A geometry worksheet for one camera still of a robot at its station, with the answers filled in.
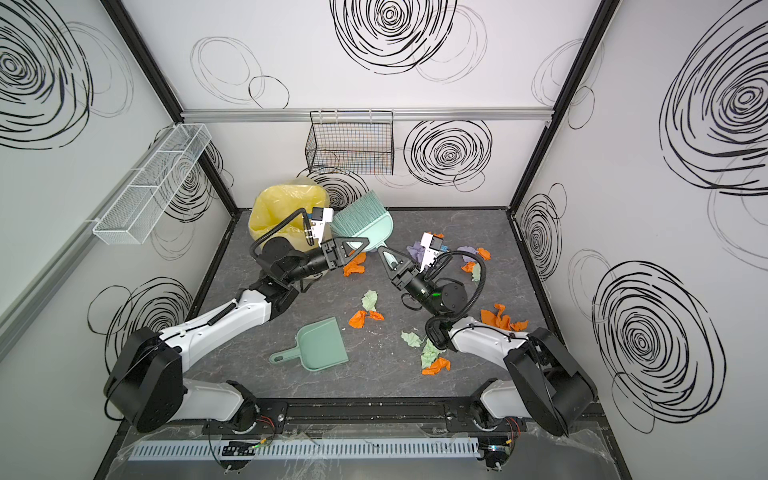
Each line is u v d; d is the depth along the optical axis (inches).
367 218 26.2
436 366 32.0
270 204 36.2
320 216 25.7
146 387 16.2
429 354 32.5
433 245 25.7
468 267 39.1
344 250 25.3
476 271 40.0
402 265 25.4
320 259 25.0
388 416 29.7
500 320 35.1
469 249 42.8
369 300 36.9
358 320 35.7
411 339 34.1
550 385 16.5
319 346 34.1
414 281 25.2
